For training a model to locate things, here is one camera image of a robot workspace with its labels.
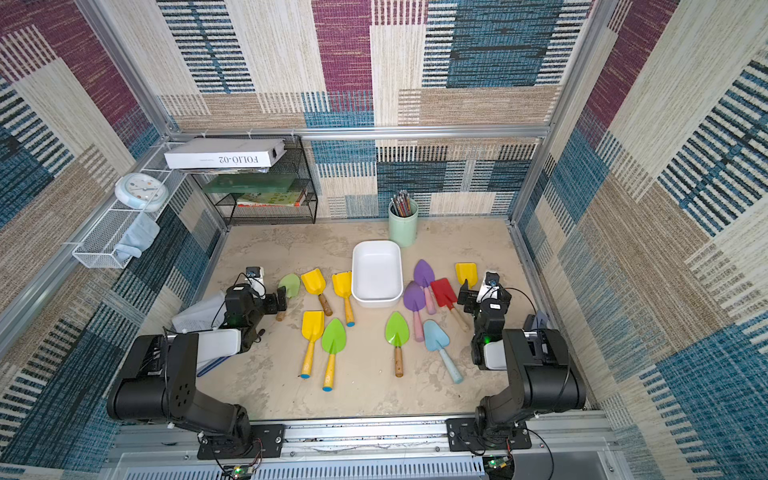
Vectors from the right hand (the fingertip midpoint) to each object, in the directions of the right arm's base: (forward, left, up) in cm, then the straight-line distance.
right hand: (485, 280), depth 90 cm
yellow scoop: (+11, +1, -11) cm, 16 cm away
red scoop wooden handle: (-9, +7, -8) cm, 14 cm away
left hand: (+1, +66, -4) cm, 67 cm away
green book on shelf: (+29, +70, +15) cm, 78 cm away
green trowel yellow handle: (-14, +45, -10) cm, 48 cm away
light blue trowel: (-14, +15, -10) cm, 23 cm away
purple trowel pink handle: (0, +21, -10) cm, 23 cm away
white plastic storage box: (+9, +33, -9) cm, 35 cm away
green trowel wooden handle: (-11, +27, -11) cm, 31 cm away
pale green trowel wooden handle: (-7, +62, -7) cm, 63 cm away
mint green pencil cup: (+22, +24, +4) cm, 33 cm away
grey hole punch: (-11, -13, -5) cm, 18 cm away
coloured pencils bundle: (+27, +24, +6) cm, 37 cm away
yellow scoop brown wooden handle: (-5, +48, -8) cm, 49 cm away
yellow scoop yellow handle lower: (-10, +52, -10) cm, 54 cm away
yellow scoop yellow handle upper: (+4, +44, -9) cm, 45 cm away
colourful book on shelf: (+26, +67, +10) cm, 73 cm away
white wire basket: (+2, +94, +25) cm, 97 cm away
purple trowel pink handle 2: (+9, +17, -10) cm, 21 cm away
